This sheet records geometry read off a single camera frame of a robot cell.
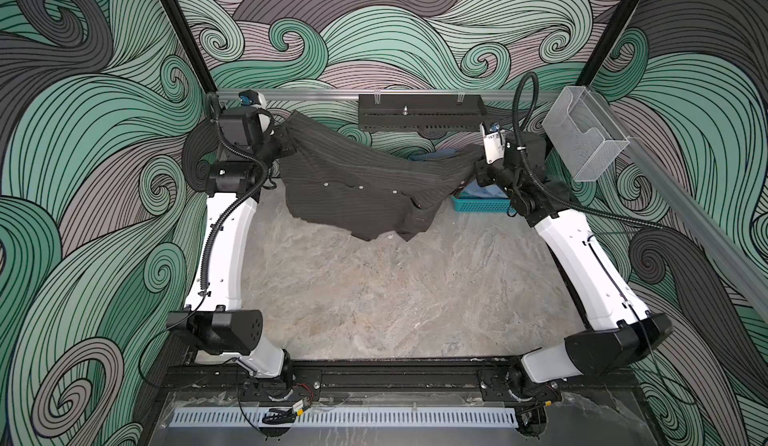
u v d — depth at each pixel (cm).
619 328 39
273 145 59
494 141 62
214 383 74
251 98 57
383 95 93
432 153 116
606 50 83
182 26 78
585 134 79
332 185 83
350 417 70
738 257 53
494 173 62
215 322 40
